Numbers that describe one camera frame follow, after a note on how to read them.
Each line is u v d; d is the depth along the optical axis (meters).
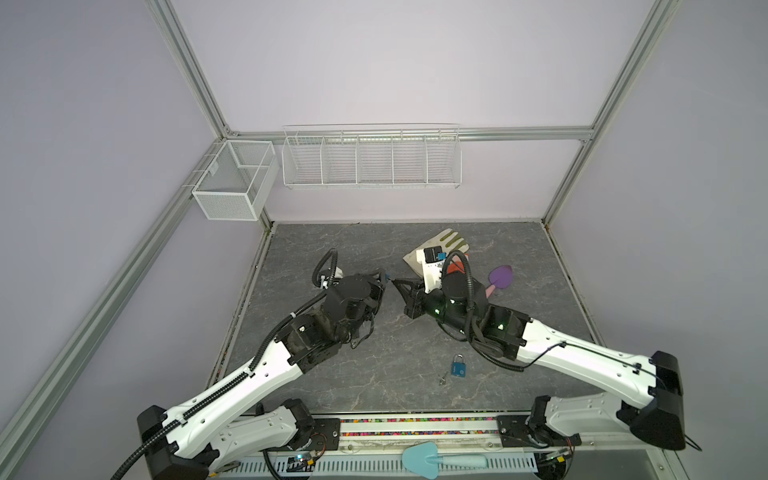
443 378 0.83
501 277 1.05
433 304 0.59
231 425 0.52
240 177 1.03
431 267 0.59
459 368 0.83
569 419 0.61
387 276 0.68
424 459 0.70
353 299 0.48
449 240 1.15
